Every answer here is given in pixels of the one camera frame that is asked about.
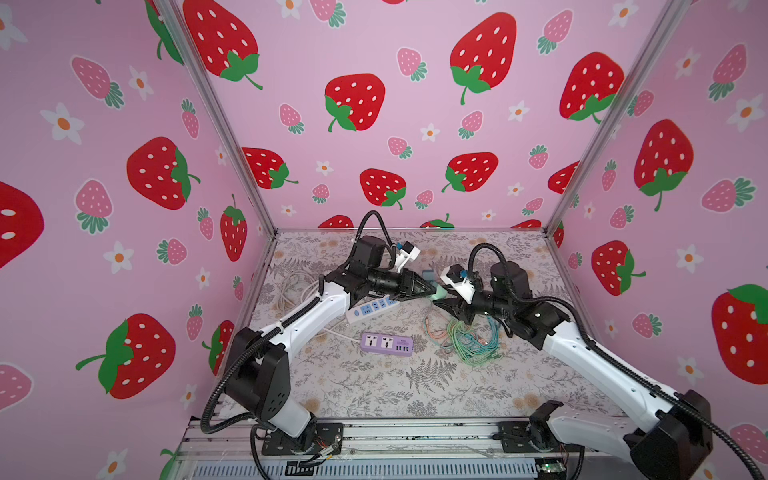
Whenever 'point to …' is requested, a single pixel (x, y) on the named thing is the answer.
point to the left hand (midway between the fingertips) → (434, 293)
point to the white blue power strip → (370, 308)
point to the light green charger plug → (441, 293)
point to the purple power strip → (386, 344)
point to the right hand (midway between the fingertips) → (436, 297)
